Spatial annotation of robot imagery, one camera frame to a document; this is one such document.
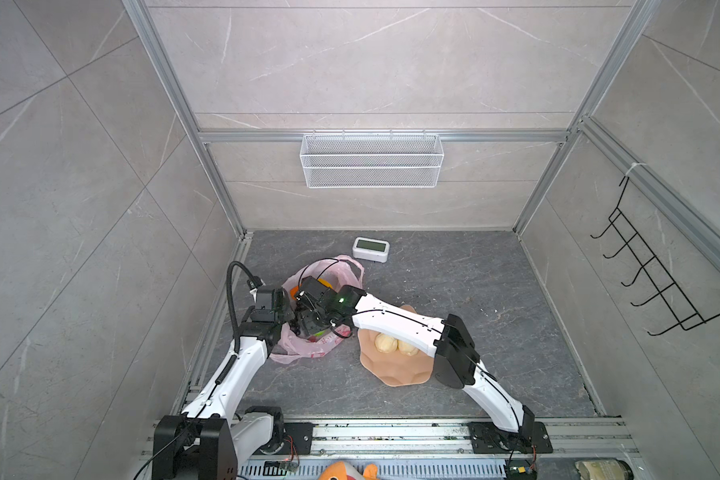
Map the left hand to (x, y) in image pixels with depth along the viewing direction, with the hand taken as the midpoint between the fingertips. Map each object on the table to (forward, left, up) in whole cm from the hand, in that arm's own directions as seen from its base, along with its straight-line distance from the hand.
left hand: (276, 299), depth 86 cm
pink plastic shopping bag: (+10, -17, -1) cm, 20 cm away
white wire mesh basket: (+43, -29, +17) cm, 55 cm away
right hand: (-6, -10, -3) cm, 12 cm away
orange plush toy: (-41, -20, -5) cm, 46 cm away
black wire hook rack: (-15, -93, +19) cm, 96 cm away
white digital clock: (+25, -29, -7) cm, 39 cm away
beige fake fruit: (-12, -31, -5) cm, 34 cm away
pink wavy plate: (-18, -34, -11) cm, 40 cm away
